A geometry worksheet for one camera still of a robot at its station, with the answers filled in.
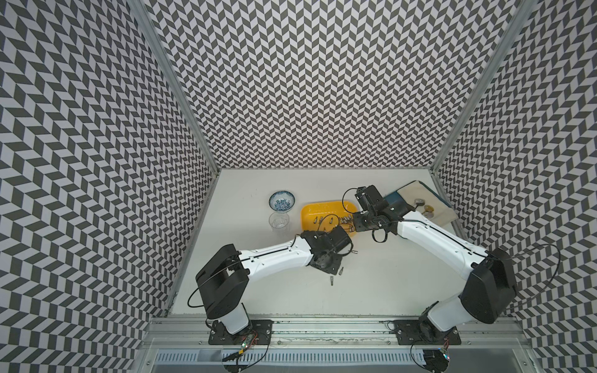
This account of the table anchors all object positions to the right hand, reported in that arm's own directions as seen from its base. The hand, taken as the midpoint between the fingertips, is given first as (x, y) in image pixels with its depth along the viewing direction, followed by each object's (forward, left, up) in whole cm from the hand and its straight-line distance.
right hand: (361, 223), depth 84 cm
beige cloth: (+11, -38, -11) cm, 41 cm away
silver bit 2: (-13, +8, -13) cm, 20 cm away
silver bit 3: (-16, +11, -14) cm, 24 cm away
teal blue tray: (+22, -21, -13) cm, 33 cm away
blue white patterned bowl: (+19, +32, -11) cm, 39 cm away
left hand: (-13, +12, -7) cm, 20 cm away
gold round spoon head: (+15, -34, -12) cm, 40 cm away
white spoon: (+18, -31, -12) cm, 38 cm away
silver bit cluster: (+8, +10, -12) cm, 18 cm away
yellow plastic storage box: (+10, +15, -11) cm, 21 cm away
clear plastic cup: (+7, +32, -8) cm, 34 cm away
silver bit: (+9, +14, -11) cm, 20 cm away
